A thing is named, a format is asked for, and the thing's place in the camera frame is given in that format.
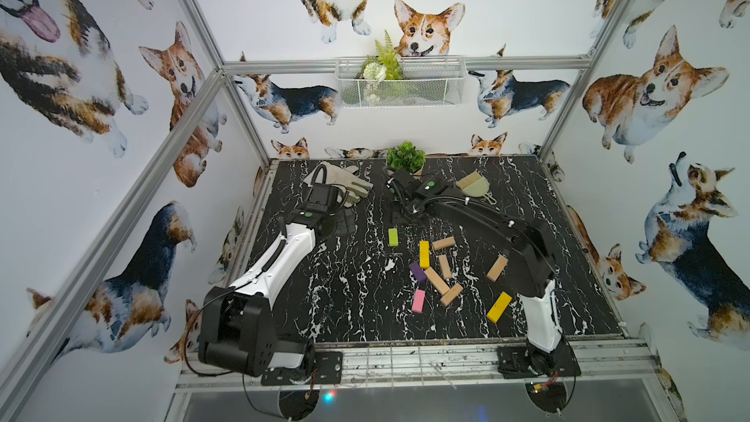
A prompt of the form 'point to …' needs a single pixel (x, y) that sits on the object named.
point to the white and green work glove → (350, 188)
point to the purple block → (418, 273)
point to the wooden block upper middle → (443, 242)
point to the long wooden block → (437, 280)
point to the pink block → (418, 300)
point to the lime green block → (393, 236)
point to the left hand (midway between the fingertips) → (340, 218)
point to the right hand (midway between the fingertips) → (394, 219)
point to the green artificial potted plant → (406, 156)
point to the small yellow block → (424, 254)
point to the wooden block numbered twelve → (451, 295)
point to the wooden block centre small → (445, 267)
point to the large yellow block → (498, 308)
